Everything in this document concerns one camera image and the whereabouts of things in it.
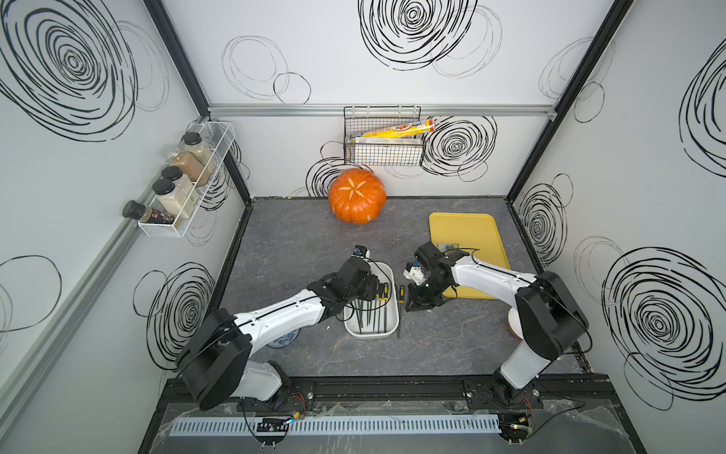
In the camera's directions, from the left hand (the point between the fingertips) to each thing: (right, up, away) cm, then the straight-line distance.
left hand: (371, 280), depth 85 cm
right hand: (+12, -9, 0) cm, 15 cm away
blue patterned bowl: (-26, -18, -2) cm, 31 cm away
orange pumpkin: (-5, +27, +19) cm, 33 cm away
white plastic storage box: (+3, -12, +2) cm, 13 cm away
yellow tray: (+41, +13, +23) cm, 49 cm away
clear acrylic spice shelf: (-47, +17, -16) cm, 53 cm away
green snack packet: (+28, +8, +19) cm, 35 cm away
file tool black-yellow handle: (+5, -7, +6) cm, 11 cm away
